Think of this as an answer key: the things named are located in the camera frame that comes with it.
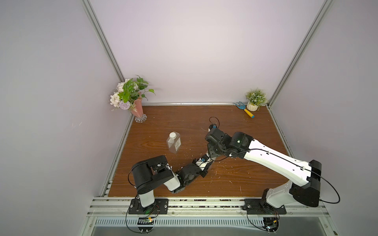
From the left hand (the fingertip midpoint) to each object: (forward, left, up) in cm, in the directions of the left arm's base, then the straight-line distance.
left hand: (212, 160), depth 82 cm
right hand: (+1, +2, +13) cm, 13 cm away
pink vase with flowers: (+29, +49, +23) cm, 62 cm away
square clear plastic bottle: (+10, +23, +2) cm, 25 cm away
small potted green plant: (+46, -35, +6) cm, 58 cm away
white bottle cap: (+12, +23, +8) cm, 27 cm away
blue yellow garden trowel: (+50, -29, -7) cm, 58 cm away
